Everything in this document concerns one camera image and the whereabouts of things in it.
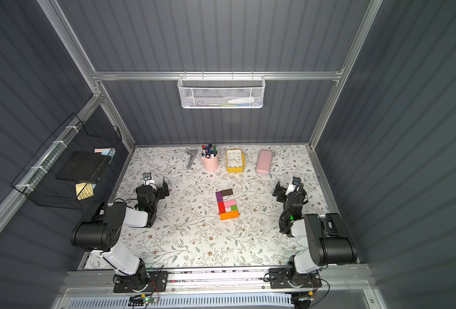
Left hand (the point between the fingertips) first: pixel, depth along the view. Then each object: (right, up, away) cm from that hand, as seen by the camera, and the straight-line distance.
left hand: (156, 182), depth 94 cm
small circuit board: (+4, -42, -24) cm, 48 cm away
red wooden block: (+33, -12, -1) cm, 35 cm away
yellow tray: (+39, +11, +16) cm, 44 cm away
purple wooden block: (+31, -7, +4) cm, 32 cm away
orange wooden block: (+35, -16, -3) cm, 38 cm away
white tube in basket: (+44, +41, -2) cm, 60 cm away
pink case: (+56, +10, +15) cm, 59 cm away
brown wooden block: (+36, -5, +5) cm, 36 cm away
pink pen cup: (+26, +12, +6) cm, 29 cm away
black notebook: (-19, +8, -22) cm, 30 cm away
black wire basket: (-26, +3, -32) cm, 41 cm away
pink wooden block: (+36, -10, 0) cm, 38 cm away
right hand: (+65, 0, -4) cm, 65 cm away
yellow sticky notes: (-9, +1, -34) cm, 35 cm away
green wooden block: (+39, -13, 0) cm, 41 cm away
